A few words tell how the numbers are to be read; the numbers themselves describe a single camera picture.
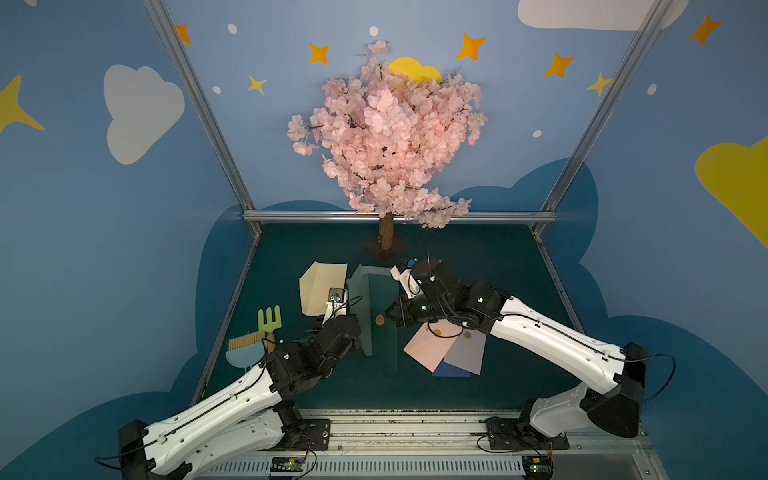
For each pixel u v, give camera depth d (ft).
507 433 2.46
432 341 2.97
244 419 1.56
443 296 1.71
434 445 2.41
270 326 3.06
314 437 2.42
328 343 1.68
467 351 2.90
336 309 2.02
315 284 3.45
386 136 2.02
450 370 2.83
